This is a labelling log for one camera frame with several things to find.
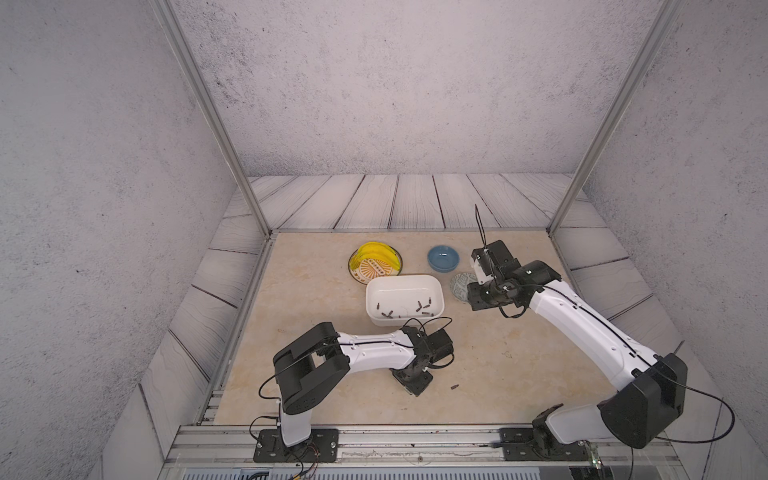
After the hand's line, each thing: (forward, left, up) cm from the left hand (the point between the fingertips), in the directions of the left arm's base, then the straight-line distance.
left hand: (417, 391), depth 82 cm
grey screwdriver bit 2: (+23, +8, +1) cm, 24 cm away
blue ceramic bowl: (+45, -13, +2) cm, 47 cm away
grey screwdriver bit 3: (+28, -6, +2) cm, 29 cm away
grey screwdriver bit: (+26, +11, +1) cm, 29 cm away
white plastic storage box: (+28, +6, +2) cm, 29 cm away
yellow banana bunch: (+46, +12, +6) cm, 48 cm away
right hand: (+18, -16, +19) cm, 30 cm away
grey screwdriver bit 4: (+26, -4, +1) cm, 26 cm away
